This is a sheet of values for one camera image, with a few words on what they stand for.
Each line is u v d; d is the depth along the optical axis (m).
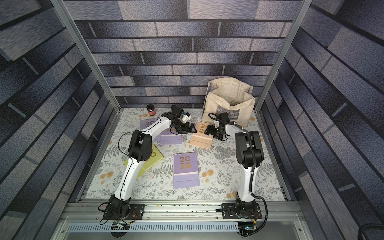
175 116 0.86
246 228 0.70
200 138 1.02
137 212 0.74
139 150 0.65
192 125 0.95
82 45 0.83
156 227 1.55
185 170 0.87
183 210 0.76
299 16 0.73
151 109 1.11
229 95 1.10
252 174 0.57
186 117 0.98
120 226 0.71
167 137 1.01
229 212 0.73
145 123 1.10
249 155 0.55
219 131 0.88
